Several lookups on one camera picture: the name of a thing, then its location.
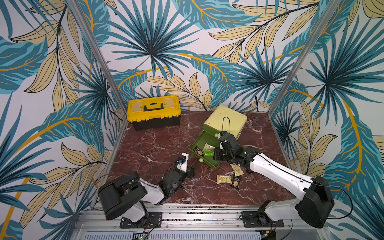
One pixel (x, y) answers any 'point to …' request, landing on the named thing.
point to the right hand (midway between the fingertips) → (213, 151)
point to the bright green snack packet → (208, 153)
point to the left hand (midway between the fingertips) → (192, 159)
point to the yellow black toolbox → (146, 113)
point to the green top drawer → (210, 132)
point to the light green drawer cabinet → (227, 120)
